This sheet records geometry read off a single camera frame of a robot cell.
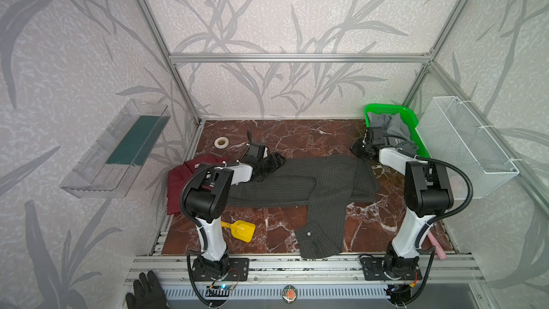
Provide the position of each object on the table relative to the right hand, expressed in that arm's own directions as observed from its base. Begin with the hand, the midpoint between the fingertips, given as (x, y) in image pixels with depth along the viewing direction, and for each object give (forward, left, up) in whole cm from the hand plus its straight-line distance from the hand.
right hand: (350, 140), depth 102 cm
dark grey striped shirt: (-21, +11, -6) cm, 24 cm away
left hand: (-9, +33, -2) cm, 34 cm away
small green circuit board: (-58, +51, -6) cm, 77 cm away
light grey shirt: (+2, -22, +3) cm, 22 cm away
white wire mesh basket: (-19, -24, +27) cm, 40 cm away
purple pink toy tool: (-47, -25, -6) cm, 54 cm away
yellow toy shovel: (-40, +48, -6) cm, 63 cm away
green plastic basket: (+17, -35, -1) cm, 39 cm away
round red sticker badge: (-60, +29, -6) cm, 67 cm away
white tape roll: (+2, +65, -7) cm, 65 cm away
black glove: (-60, +75, -4) cm, 96 cm away
